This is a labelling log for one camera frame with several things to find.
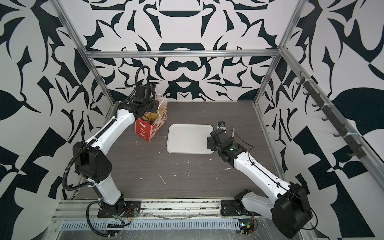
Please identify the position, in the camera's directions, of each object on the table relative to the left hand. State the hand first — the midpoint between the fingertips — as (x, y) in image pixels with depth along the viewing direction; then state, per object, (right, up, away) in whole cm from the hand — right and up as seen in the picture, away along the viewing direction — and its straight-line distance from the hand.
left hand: (152, 99), depth 85 cm
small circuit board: (+47, -61, -14) cm, 79 cm away
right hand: (+36, -22, -2) cm, 42 cm away
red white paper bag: (0, -15, -6) cm, 16 cm away
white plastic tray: (+20, -24, +17) cm, 35 cm away
